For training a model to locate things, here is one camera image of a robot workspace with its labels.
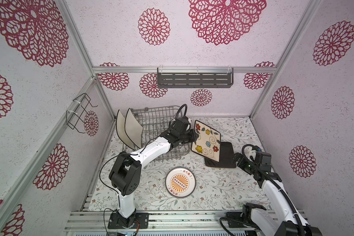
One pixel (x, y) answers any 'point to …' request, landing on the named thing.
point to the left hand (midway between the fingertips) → (198, 136)
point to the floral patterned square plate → (208, 143)
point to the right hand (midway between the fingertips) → (237, 157)
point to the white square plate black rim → (122, 133)
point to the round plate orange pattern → (180, 182)
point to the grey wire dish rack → (156, 122)
